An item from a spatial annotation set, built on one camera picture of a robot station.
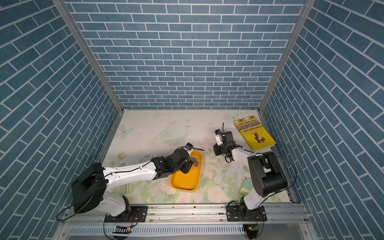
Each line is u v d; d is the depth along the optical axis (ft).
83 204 1.35
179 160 2.07
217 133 2.83
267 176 1.53
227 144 2.44
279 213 2.47
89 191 1.39
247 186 2.54
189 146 2.42
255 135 3.34
